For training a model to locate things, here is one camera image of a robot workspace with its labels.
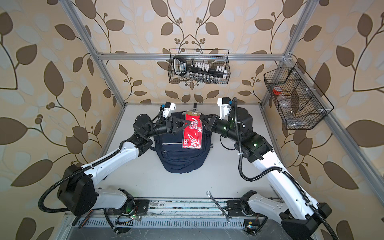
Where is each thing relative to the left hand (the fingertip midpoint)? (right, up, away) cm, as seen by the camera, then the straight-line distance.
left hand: (190, 124), depth 62 cm
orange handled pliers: (-50, -46, +8) cm, 68 cm away
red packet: (+1, -4, +1) cm, 5 cm away
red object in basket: (+47, +18, +19) cm, 53 cm away
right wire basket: (+53, +13, +17) cm, 57 cm away
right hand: (+4, +3, -1) cm, 5 cm away
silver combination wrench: (+18, -46, +10) cm, 50 cm away
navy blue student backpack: (-9, -20, +21) cm, 31 cm away
